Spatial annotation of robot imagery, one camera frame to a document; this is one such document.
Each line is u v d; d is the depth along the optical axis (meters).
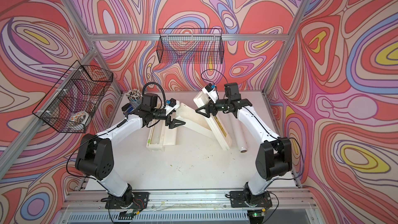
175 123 0.74
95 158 0.45
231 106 0.62
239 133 0.93
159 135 0.88
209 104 0.70
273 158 0.45
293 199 0.75
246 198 0.66
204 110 0.71
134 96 0.93
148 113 0.69
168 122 0.75
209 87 0.69
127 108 1.07
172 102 0.69
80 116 0.73
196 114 0.75
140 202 0.72
